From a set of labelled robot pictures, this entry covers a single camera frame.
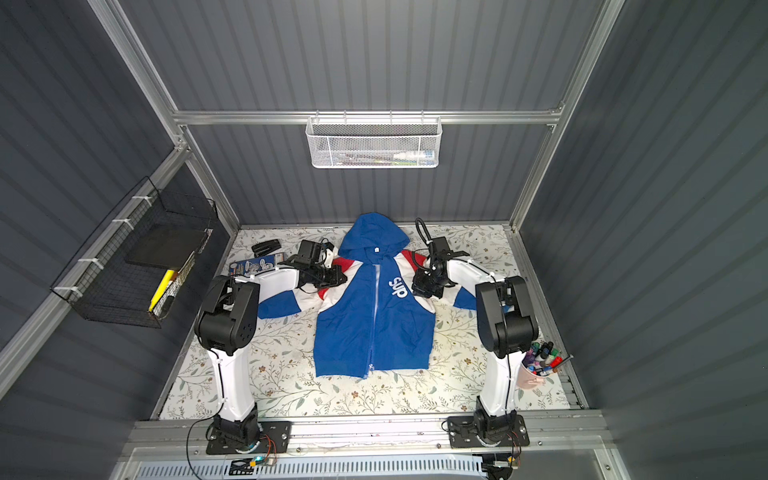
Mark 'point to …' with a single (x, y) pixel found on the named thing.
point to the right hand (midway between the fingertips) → (417, 290)
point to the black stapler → (263, 248)
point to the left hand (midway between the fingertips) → (350, 280)
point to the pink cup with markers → (539, 362)
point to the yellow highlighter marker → (167, 278)
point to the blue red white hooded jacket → (370, 320)
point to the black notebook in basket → (164, 245)
